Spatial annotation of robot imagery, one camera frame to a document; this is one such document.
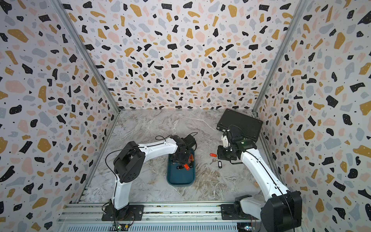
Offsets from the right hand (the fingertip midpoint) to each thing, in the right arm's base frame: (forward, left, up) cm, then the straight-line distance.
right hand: (218, 154), depth 81 cm
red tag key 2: (-2, +19, -13) cm, 23 cm away
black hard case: (+29, -27, -10) cm, 41 cm away
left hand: (+1, +20, -11) cm, 23 cm away
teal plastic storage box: (-7, +22, -16) cm, 28 cm away
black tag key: (+1, -2, -14) cm, 14 cm away
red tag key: (+7, +2, -13) cm, 15 cm away
